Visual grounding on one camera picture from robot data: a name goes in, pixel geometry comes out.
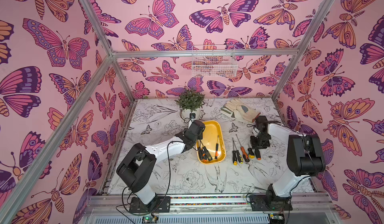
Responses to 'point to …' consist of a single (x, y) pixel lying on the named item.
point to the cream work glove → (248, 112)
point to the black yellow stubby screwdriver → (251, 153)
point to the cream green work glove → (235, 114)
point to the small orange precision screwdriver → (216, 149)
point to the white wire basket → (214, 61)
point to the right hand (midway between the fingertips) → (253, 146)
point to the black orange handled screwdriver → (258, 154)
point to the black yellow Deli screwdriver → (234, 155)
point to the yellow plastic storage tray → (213, 140)
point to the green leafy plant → (191, 100)
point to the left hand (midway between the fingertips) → (199, 127)
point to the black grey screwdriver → (207, 153)
